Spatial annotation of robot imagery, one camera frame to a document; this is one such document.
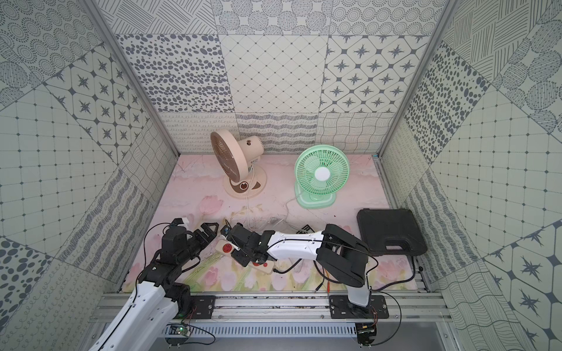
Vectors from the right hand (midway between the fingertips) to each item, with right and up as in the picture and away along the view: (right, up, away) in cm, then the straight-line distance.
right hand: (242, 250), depth 83 cm
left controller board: (-19, -23, -13) cm, 32 cm away
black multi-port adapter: (+26, +6, +8) cm, 28 cm away
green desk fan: (+31, +30, 0) cm, 43 cm away
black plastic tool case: (+59, +6, +3) cm, 60 cm away
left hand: (-12, +9, -1) cm, 15 cm away
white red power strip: (-6, 0, +2) cm, 7 cm away
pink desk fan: (-1, +35, -1) cm, 35 cm away
